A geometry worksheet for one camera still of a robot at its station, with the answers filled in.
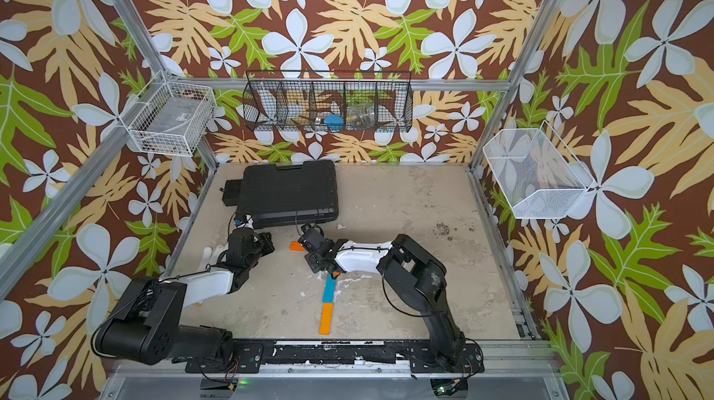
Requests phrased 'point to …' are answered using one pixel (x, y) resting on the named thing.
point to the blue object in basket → (334, 122)
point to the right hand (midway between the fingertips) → (315, 252)
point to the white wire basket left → (168, 113)
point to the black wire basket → (330, 100)
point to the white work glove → (211, 256)
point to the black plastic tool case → (271, 196)
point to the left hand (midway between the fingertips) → (270, 231)
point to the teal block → (329, 289)
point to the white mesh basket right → (535, 172)
